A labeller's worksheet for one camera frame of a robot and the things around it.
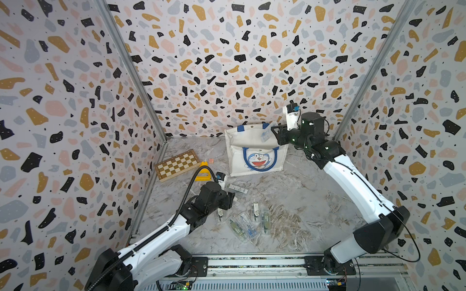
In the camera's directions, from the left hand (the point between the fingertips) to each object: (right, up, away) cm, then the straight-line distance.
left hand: (231, 191), depth 81 cm
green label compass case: (+16, -15, +5) cm, 22 cm away
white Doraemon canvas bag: (+11, +19, +6) cm, 23 cm away
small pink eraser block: (-15, +13, +28) cm, 34 cm away
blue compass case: (+8, -16, +4) cm, 19 cm away
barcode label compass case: (+2, -1, +14) cm, 14 cm away
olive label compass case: (+1, -16, +5) cm, 17 cm away
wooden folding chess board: (-34, +10, +23) cm, 42 cm away
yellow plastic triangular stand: (-8, +8, -10) cm, 15 cm away
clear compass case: (+15, +26, -4) cm, 30 cm away
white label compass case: (-6, -11, +7) cm, 14 cm away
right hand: (+17, +27, -8) cm, 34 cm away
